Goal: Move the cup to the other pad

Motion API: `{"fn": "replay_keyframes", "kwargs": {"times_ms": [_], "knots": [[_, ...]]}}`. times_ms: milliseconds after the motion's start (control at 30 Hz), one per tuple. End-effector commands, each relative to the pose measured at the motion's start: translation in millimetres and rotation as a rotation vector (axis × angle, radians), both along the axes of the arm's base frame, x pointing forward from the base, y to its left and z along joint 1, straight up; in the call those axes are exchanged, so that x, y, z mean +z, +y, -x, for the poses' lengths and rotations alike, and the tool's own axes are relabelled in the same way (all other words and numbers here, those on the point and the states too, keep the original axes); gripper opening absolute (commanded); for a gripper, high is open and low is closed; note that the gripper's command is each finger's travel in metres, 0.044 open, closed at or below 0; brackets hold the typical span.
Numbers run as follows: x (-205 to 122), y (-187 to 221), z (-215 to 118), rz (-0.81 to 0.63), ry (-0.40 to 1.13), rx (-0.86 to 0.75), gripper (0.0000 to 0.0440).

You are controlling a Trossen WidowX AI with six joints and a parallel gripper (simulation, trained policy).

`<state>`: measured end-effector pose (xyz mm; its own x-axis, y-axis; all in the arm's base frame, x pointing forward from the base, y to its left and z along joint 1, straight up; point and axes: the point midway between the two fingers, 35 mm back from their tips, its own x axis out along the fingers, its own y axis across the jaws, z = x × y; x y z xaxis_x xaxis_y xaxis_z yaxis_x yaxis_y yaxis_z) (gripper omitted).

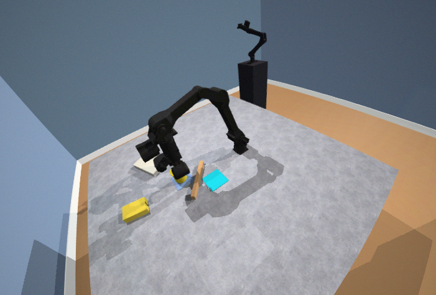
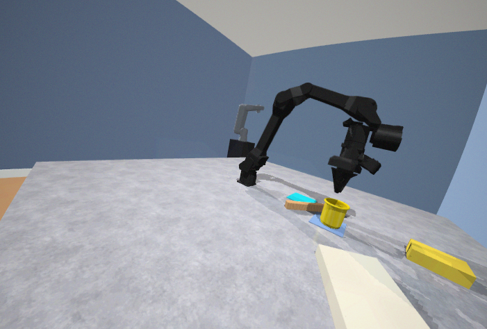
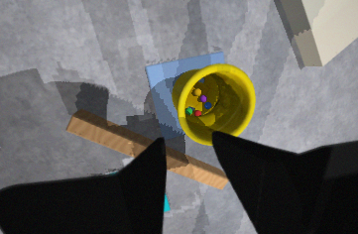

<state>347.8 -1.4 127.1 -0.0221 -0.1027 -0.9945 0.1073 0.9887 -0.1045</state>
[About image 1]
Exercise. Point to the yellow rectangular block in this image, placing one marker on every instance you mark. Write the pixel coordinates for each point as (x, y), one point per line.
(135, 209)

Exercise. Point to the wooden plank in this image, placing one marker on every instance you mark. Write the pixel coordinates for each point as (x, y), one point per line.
(197, 180)

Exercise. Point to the yellow cup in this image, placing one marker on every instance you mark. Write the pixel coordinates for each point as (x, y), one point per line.
(180, 180)

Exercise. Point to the cream rectangular block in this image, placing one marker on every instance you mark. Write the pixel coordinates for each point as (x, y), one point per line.
(147, 167)

